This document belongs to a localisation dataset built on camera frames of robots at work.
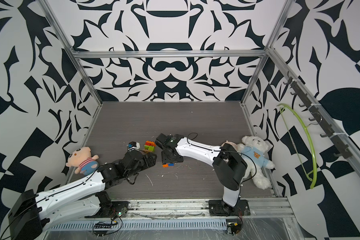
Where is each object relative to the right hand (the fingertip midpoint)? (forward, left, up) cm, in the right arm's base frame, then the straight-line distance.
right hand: (168, 158), depth 85 cm
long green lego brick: (+8, +12, -3) cm, 15 cm away
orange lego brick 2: (-2, +2, -4) cm, 5 cm away
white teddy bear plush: (+3, -47, +2) cm, 47 cm away
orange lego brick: (+12, +11, -5) cm, 17 cm away
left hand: (-1, +9, +5) cm, 10 cm away
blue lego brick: (-2, -1, -5) cm, 5 cm away
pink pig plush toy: (0, +47, +3) cm, 47 cm away
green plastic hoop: (-17, -58, +17) cm, 63 cm away
